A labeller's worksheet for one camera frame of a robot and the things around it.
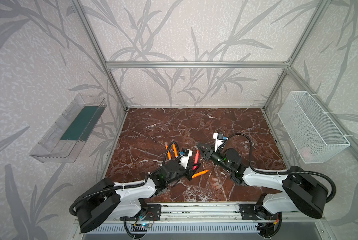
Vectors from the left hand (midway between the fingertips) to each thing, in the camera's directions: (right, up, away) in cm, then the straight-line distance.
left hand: (201, 161), depth 77 cm
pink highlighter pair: (-3, 0, -2) cm, 3 cm away
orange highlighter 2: (0, -10, +9) cm, 14 cm away
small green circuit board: (-27, -29, -7) cm, 40 cm away
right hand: (-2, +11, -2) cm, 11 cm away
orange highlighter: (-21, +4, +21) cm, 31 cm away
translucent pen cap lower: (+8, -12, +7) cm, 17 cm away
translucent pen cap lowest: (+9, -15, +5) cm, 19 cm away
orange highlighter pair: (-13, +7, -9) cm, 17 cm away
